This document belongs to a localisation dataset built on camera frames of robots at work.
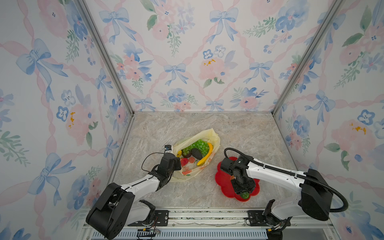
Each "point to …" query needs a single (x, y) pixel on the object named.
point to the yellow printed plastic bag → (209, 135)
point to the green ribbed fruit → (245, 195)
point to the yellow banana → (207, 155)
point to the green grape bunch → (200, 144)
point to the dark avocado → (196, 153)
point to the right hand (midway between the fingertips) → (242, 191)
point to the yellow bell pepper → (179, 153)
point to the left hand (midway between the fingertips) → (179, 157)
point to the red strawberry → (184, 161)
